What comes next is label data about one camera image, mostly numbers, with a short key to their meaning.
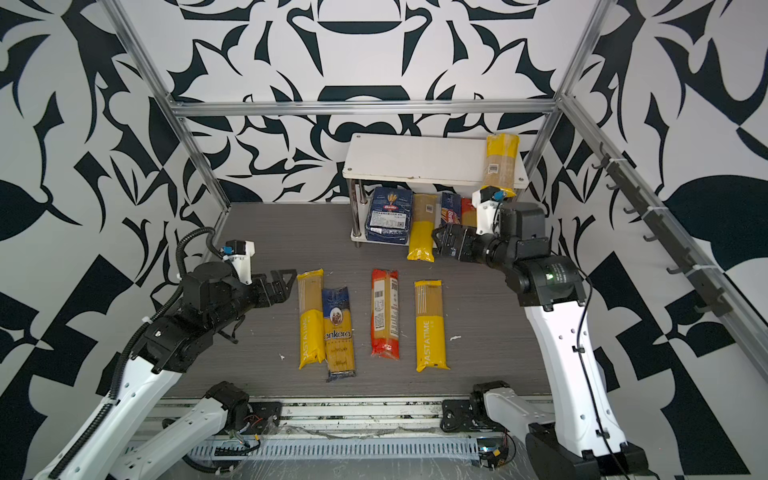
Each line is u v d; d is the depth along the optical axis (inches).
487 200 21.6
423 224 41.0
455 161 32.8
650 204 23.4
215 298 19.8
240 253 23.5
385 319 34.3
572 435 14.3
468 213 41.4
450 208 41.5
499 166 30.5
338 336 33.5
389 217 39.0
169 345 17.6
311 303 35.6
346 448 28.0
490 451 28.1
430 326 34.3
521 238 17.4
